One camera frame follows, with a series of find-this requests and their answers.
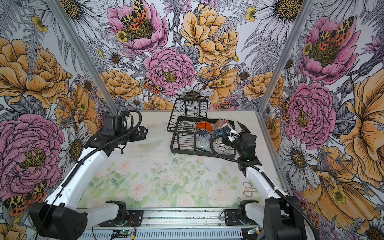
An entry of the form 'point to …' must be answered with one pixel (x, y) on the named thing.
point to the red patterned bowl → (219, 123)
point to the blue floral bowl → (206, 135)
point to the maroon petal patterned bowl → (219, 143)
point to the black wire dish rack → (192, 132)
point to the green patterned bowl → (203, 143)
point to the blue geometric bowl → (223, 131)
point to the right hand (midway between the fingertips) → (233, 130)
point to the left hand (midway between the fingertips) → (139, 136)
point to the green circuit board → (120, 233)
